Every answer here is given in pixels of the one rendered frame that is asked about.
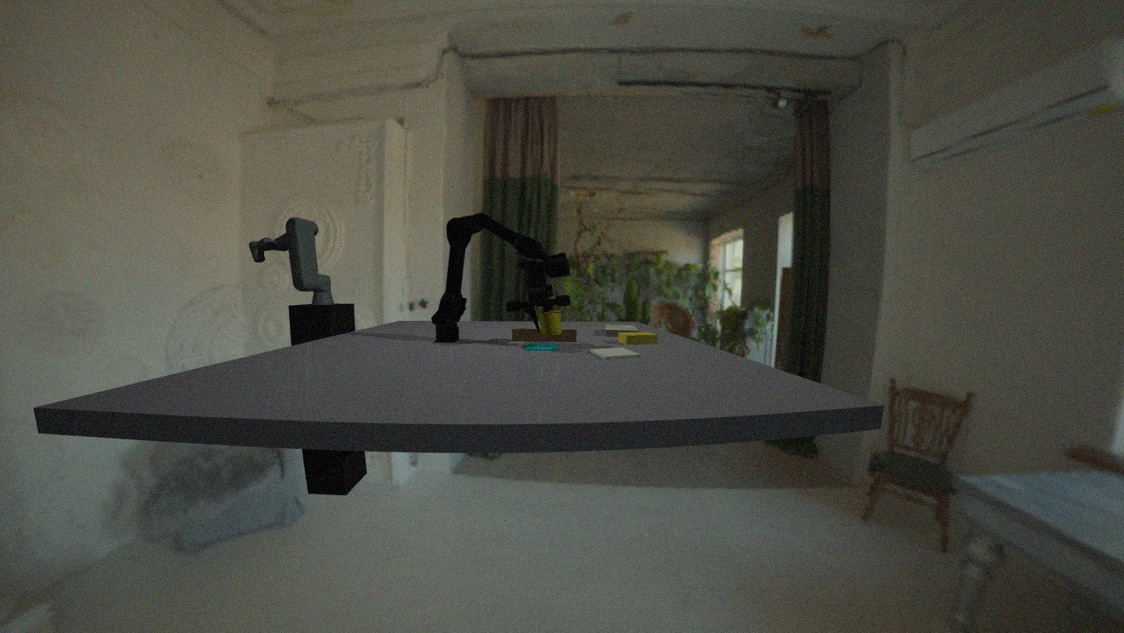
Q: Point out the yellow rectangular block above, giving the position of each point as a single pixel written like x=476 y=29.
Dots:
x=638 y=338

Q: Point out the beige rectangular block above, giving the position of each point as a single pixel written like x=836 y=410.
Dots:
x=614 y=330

